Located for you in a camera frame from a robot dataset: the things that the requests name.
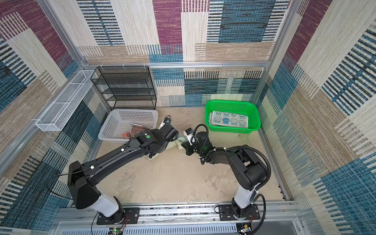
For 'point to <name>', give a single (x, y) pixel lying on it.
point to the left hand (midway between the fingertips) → (159, 134)
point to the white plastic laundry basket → (121, 126)
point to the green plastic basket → (244, 107)
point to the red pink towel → (134, 130)
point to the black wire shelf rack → (126, 87)
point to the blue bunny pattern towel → (228, 119)
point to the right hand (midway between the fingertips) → (183, 145)
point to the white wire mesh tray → (58, 114)
